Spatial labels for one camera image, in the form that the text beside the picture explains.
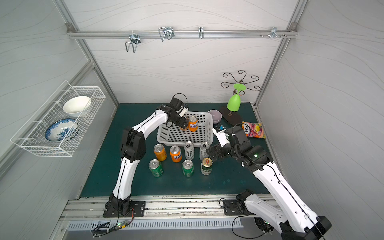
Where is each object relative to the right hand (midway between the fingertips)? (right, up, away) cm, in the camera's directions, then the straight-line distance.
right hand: (216, 145), depth 71 cm
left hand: (-18, +11, +28) cm, 35 cm away
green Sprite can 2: (-14, -13, +6) cm, 20 cm away
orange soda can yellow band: (-30, -6, +12) cm, 33 cm away
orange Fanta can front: (-21, -7, +12) cm, 25 cm away
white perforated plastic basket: (-28, +2, +31) cm, 42 cm away
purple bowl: (+6, +15, +37) cm, 40 cm away
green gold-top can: (-4, -13, +7) cm, 15 cm away
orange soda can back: (-16, +6, +22) cm, 28 cm away
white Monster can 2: (-14, -5, +10) cm, 18 cm away
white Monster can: (-5, -3, +11) cm, 12 cm away
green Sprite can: (-31, -13, +6) cm, 34 cm away
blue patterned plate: (-69, +8, -6) cm, 70 cm away
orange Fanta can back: (-12, +9, +26) cm, 30 cm away
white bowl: (-70, +19, +2) cm, 73 cm away
